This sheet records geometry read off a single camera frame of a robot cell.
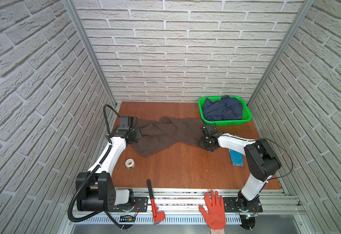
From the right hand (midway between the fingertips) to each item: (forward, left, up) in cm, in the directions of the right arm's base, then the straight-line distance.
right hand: (203, 145), depth 96 cm
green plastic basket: (+19, -35, +5) cm, 41 cm away
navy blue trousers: (+26, -23, +7) cm, 35 cm away
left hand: (+5, +40, +14) cm, 43 cm away
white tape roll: (-12, +47, +2) cm, 49 cm away
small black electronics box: (-38, +46, -2) cm, 60 cm away
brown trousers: (+9, +31, +3) cm, 33 cm away
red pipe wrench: (-38, +30, +1) cm, 48 cm away
